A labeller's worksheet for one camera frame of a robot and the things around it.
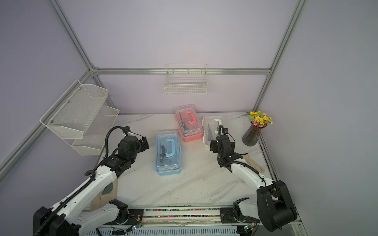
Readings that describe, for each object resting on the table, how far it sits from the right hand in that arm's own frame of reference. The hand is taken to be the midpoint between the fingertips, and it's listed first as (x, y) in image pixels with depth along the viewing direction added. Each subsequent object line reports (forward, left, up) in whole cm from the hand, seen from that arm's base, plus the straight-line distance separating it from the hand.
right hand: (222, 144), depth 89 cm
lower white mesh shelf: (+8, +80, +2) cm, 81 cm away
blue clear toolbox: (-4, +33, 0) cm, 34 cm away
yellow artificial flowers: (+8, -21, +14) cm, 26 cm away
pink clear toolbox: (+18, +20, +1) cm, 27 cm away
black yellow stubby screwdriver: (-5, +37, -2) cm, 37 cm away
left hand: (-3, +49, +9) cm, 50 cm away
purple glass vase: (+6, -20, -1) cm, 21 cm away
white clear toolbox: (+20, +5, -4) cm, 21 cm away
